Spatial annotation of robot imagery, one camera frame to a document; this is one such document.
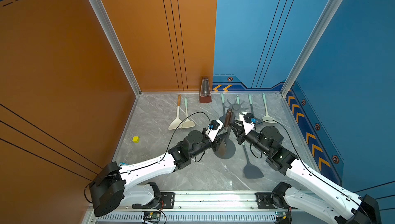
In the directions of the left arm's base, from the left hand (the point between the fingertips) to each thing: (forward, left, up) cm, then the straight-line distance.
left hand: (225, 128), depth 71 cm
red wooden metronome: (+39, +9, -18) cm, 44 cm away
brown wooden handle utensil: (+20, +28, -25) cm, 42 cm away
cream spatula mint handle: (+25, -34, -25) cm, 49 cm away
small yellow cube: (+6, +51, -23) cm, 56 cm away
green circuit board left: (-31, +34, -27) cm, 53 cm away
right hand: (+2, -3, +3) cm, 4 cm away
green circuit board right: (-30, -28, -27) cm, 49 cm away
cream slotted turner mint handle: (+19, +21, -25) cm, 38 cm away
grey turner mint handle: (+37, -25, -24) cm, 50 cm away
